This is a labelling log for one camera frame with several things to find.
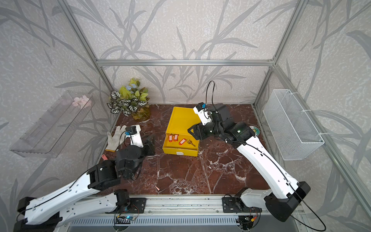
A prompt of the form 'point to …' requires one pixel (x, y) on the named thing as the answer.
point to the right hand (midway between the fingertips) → (192, 127)
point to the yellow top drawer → (186, 149)
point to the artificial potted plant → (130, 99)
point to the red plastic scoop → (104, 157)
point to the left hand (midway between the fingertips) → (155, 136)
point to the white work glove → (114, 141)
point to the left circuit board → (126, 219)
